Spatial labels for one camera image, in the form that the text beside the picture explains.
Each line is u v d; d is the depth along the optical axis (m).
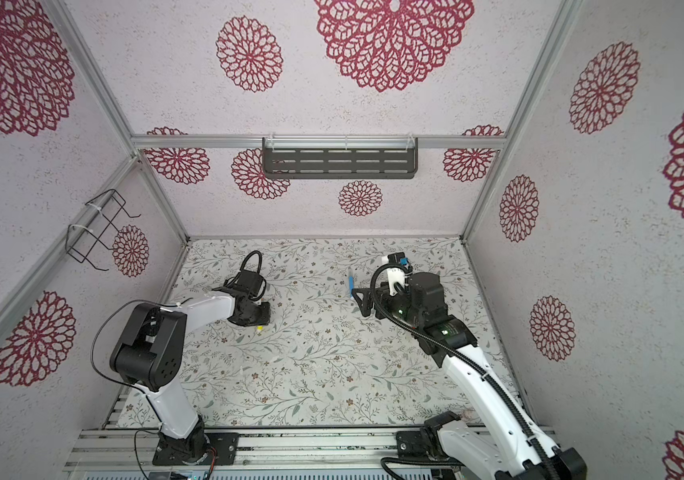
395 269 0.63
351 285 1.07
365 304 0.65
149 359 0.49
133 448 0.70
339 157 0.92
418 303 0.58
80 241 0.73
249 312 0.76
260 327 0.95
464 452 0.54
